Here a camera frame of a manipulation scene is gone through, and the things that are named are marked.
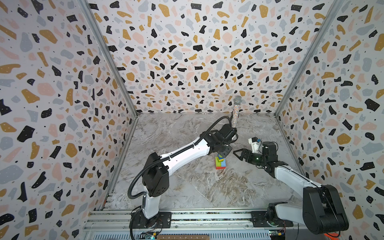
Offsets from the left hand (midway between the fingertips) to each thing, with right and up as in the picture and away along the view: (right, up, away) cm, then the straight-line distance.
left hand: (227, 146), depth 80 cm
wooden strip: (-22, -39, -13) cm, 47 cm away
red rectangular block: (-2, -15, +11) cm, 18 cm away
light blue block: (0, -12, +9) cm, 15 cm away
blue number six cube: (-2, -8, +9) cm, 13 cm away
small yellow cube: (-2, -9, +9) cm, 13 cm away
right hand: (+7, -4, +6) cm, 10 cm away
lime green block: (-3, -12, +10) cm, 16 cm away
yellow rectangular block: (-5, -4, -8) cm, 10 cm away
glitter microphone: (+7, +26, +5) cm, 27 cm away
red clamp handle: (+46, -40, -13) cm, 62 cm away
